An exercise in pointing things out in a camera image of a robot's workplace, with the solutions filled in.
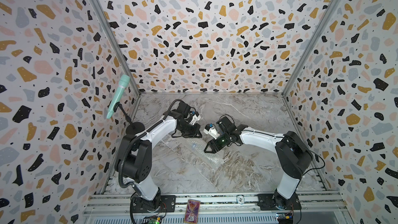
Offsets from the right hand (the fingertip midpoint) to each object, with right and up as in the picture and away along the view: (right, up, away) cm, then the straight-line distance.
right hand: (209, 149), depth 85 cm
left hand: (-2, +8, 0) cm, 8 cm away
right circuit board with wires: (+34, -28, -13) cm, 46 cm away
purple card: (-8, -24, -15) cm, 29 cm away
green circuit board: (-25, -28, -15) cm, 40 cm away
